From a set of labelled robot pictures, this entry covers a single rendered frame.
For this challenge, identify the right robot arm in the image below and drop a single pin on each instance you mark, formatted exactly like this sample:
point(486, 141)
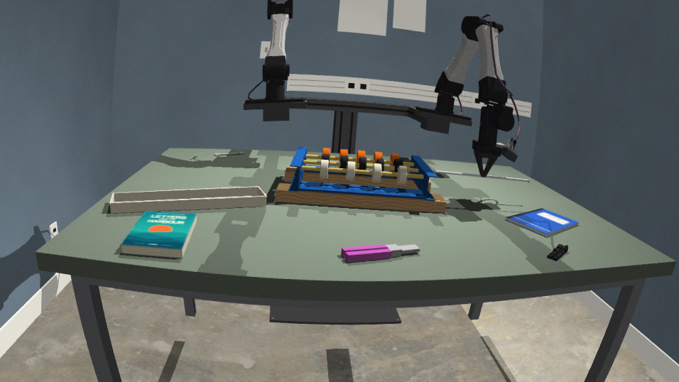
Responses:
point(274, 67)

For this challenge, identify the teal paperback book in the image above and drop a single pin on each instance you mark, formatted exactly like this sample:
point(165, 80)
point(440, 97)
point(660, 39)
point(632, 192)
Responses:
point(164, 234)

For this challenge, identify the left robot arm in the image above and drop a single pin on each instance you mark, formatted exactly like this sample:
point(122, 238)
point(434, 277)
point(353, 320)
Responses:
point(451, 81)

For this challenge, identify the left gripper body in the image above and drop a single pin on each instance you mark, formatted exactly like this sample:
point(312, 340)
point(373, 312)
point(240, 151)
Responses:
point(487, 142)

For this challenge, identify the light brown wooden block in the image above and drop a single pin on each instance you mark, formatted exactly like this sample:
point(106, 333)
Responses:
point(363, 201)
point(341, 179)

